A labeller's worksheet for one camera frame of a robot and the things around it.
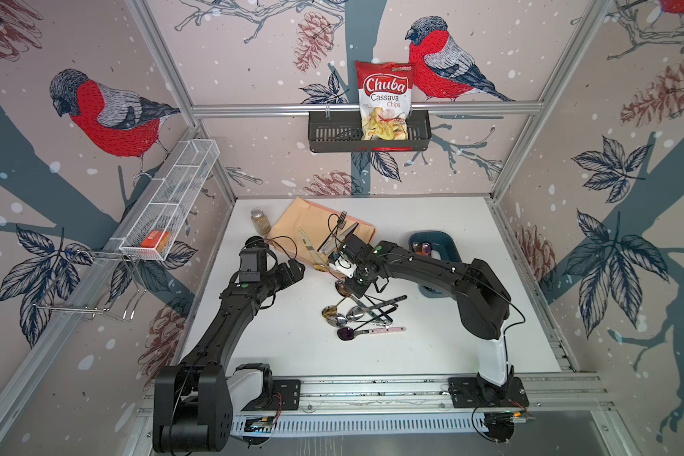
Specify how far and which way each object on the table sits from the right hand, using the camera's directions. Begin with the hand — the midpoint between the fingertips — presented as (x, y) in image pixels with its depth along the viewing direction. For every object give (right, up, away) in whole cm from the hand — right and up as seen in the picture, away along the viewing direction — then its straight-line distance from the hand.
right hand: (351, 284), depth 89 cm
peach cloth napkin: (-17, +16, +22) cm, 33 cm away
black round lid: (-32, +13, +4) cm, 35 cm away
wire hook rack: (-53, +8, -31) cm, 62 cm away
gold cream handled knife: (-15, +10, +15) cm, 24 cm away
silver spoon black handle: (+2, -9, 0) cm, 9 cm away
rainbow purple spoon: (+28, +10, +12) cm, 32 cm away
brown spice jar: (-34, +20, +15) cm, 42 cm away
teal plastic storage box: (+34, +11, +15) cm, 39 cm away
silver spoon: (-4, -10, -5) cm, 11 cm away
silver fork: (-4, +19, +23) cm, 30 cm away
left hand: (-17, +7, -3) cm, 18 cm away
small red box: (-49, +16, -22) cm, 56 cm away
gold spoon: (-7, -8, -2) cm, 11 cm away
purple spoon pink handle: (-2, -13, -7) cm, 15 cm away
